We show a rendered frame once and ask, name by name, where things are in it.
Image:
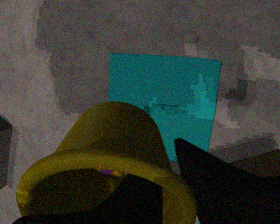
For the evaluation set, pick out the yellow cup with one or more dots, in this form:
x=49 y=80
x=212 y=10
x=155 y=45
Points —
x=110 y=135

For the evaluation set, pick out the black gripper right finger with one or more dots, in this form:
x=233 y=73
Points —
x=223 y=193

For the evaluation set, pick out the tan flat rectangular block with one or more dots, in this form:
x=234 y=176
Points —
x=5 y=140

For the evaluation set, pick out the brown wooden bar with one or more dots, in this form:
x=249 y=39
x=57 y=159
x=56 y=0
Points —
x=264 y=164

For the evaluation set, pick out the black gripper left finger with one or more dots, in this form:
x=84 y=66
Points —
x=135 y=201

